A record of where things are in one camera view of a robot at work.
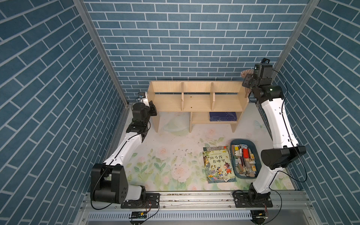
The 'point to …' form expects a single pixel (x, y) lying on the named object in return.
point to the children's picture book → (218, 165)
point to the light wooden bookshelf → (207, 102)
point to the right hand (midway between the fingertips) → (251, 78)
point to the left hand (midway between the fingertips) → (156, 101)
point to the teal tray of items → (246, 159)
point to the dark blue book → (222, 116)
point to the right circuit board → (258, 213)
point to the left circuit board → (138, 215)
